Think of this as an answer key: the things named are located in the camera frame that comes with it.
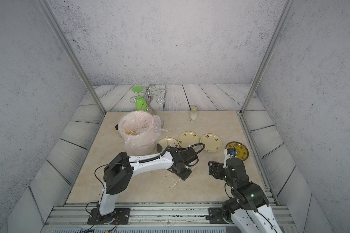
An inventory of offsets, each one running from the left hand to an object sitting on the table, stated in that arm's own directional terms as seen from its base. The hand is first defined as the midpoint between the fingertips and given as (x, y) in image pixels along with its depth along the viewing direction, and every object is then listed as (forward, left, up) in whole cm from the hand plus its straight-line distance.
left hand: (187, 178), depth 83 cm
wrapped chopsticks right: (-2, +7, -3) cm, 8 cm away
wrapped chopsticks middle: (-1, -3, +15) cm, 15 cm away
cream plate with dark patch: (+26, +15, -3) cm, 30 cm away
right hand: (+1, -14, +15) cm, 20 cm away
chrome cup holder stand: (+42, +23, +24) cm, 54 cm away
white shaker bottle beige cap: (+47, -7, +3) cm, 48 cm away
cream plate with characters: (+26, -20, -4) cm, 33 cm away
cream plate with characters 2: (+28, -1, -2) cm, 28 cm away
